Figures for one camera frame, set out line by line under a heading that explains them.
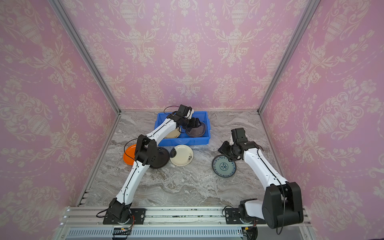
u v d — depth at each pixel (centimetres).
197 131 106
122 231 73
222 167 90
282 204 41
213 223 73
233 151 71
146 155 68
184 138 101
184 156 95
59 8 70
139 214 75
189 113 90
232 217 73
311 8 70
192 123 97
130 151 97
